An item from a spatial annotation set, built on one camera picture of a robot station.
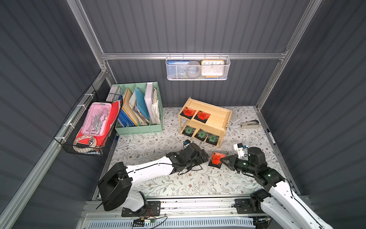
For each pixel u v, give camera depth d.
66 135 0.61
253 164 0.61
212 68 0.89
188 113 0.89
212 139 0.99
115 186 0.40
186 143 0.76
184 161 0.61
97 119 0.72
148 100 0.91
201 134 1.00
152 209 0.74
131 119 1.00
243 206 0.73
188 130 1.02
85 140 0.68
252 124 1.11
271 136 1.07
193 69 0.91
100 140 0.69
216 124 0.85
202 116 0.87
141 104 0.94
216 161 0.77
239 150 0.72
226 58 0.89
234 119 1.12
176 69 0.89
